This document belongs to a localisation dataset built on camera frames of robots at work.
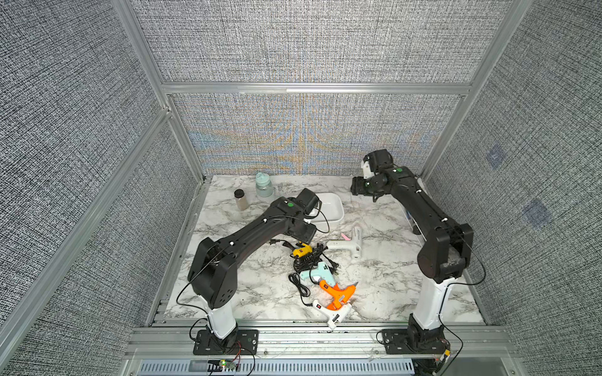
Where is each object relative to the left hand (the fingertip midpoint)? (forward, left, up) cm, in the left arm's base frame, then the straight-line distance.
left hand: (308, 232), depth 84 cm
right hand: (+17, -20, +7) cm, 28 cm away
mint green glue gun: (-10, -4, -10) cm, 15 cm away
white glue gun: (-25, -7, -12) cm, 29 cm away
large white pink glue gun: (0, -18, -10) cm, 21 cm away
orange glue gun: (-19, -10, -11) cm, 24 cm away
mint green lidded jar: (+30, +19, -6) cm, 36 cm away
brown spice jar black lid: (+22, +28, -6) cm, 36 cm away
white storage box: (+18, -12, -13) cm, 25 cm away
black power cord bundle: (-6, +2, -7) cm, 10 cm away
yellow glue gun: (-4, +2, -7) cm, 9 cm away
